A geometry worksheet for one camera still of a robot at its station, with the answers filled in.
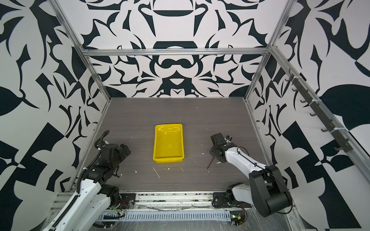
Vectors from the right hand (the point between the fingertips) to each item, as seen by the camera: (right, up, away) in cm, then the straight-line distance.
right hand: (215, 151), depth 89 cm
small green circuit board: (+7, -27, -18) cm, 33 cm away
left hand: (-54, +4, -8) cm, 55 cm away
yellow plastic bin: (-29, +3, +6) cm, 30 cm away
